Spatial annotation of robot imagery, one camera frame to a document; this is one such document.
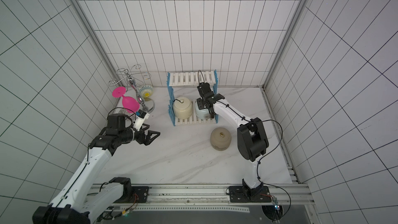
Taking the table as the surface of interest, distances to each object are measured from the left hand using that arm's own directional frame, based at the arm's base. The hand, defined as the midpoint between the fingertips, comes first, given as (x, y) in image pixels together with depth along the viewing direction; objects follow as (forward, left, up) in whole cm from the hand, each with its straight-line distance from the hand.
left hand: (152, 132), depth 77 cm
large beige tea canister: (0, -36, -6) cm, 36 cm away
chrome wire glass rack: (+29, +14, +11) cm, 33 cm away
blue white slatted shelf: (+29, -20, +11) cm, 37 cm away
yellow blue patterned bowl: (+43, +17, -15) cm, 49 cm away
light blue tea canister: (+17, -27, -8) cm, 33 cm away
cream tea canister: (+19, -14, -3) cm, 24 cm away
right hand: (+23, -23, -2) cm, 33 cm away
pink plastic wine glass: (+18, +17, -1) cm, 25 cm away
